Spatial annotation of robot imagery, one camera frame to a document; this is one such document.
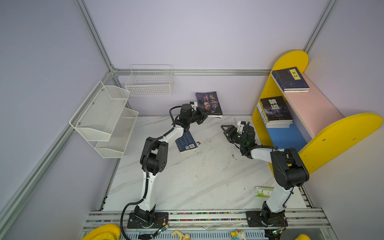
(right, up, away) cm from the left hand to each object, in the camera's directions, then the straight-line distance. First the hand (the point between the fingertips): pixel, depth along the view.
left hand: (212, 110), depth 90 cm
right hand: (+5, -11, +1) cm, 12 cm away
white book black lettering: (+36, -2, +10) cm, 37 cm away
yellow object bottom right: (+39, -60, -24) cm, 76 cm away
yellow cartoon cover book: (+42, -9, +3) cm, 43 cm away
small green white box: (+26, -45, -12) cm, 53 cm away
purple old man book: (-1, +7, +8) cm, 11 cm away
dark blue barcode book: (-17, -21, +14) cm, 30 cm away
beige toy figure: (-16, -62, -22) cm, 68 cm away
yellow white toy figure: (+10, -60, -23) cm, 65 cm away
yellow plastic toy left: (-51, -59, -23) cm, 81 cm away
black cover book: (+42, 0, +5) cm, 42 cm away
